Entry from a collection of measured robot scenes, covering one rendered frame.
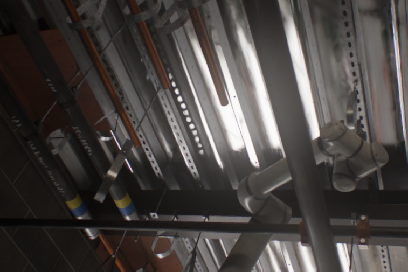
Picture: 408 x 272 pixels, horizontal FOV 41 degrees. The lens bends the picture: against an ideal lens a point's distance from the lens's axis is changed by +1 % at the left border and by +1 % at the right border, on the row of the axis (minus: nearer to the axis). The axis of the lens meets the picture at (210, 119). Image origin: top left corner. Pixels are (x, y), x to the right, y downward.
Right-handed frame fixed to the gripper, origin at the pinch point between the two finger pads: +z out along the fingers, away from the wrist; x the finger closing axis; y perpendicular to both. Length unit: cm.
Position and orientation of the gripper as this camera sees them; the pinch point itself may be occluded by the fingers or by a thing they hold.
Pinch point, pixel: (350, 125)
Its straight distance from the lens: 226.7
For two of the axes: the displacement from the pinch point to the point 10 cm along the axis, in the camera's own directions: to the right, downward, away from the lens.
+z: 2.6, -6.4, 7.2
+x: 9.2, -0.5, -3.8
